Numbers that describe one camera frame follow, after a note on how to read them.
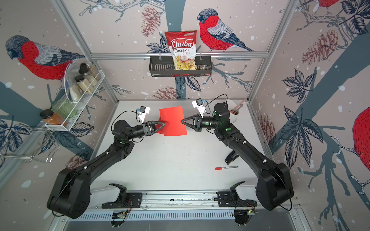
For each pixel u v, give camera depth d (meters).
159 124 0.65
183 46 0.81
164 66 0.95
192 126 0.67
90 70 0.83
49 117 0.59
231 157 0.88
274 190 0.41
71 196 0.41
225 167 0.84
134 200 0.73
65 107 0.72
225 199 0.74
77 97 0.71
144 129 0.64
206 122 0.63
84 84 0.76
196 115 0.68
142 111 0.68
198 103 0.63
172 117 0.69
